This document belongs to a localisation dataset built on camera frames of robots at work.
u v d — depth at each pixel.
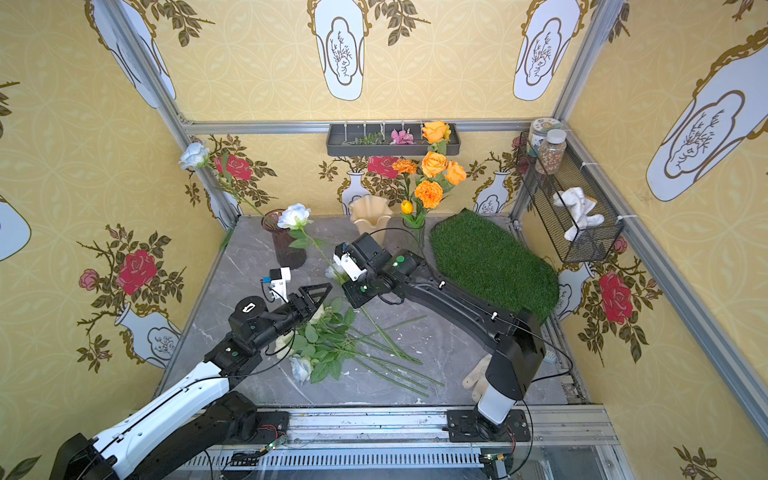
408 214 0.87
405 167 0.87
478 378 0.81
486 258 1.06
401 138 0.88
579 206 0.70
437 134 0.82
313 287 0.68
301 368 0.78
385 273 0.52
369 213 1.00
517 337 0.44
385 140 0.89
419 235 0.98
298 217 0.78
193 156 0.77
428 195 0.78
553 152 0.80
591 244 0.80
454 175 0.82
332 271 0.98
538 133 0.86
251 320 0.57
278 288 0.69
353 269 0.68
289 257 1.04
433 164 0.79
